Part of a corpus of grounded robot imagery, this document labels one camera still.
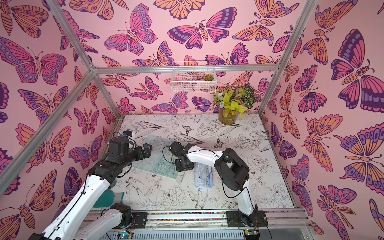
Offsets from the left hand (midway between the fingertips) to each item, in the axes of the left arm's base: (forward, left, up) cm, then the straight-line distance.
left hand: (146, 146), depth 78 cm
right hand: (-3, -17, -19) cm, 26 cm away
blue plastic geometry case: (-8, -30, -20) cm, 37 cm away
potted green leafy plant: (+30, -48, +3) cm, 57 cm away
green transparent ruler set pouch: (+2, -4, -21) cm, 21 cm away
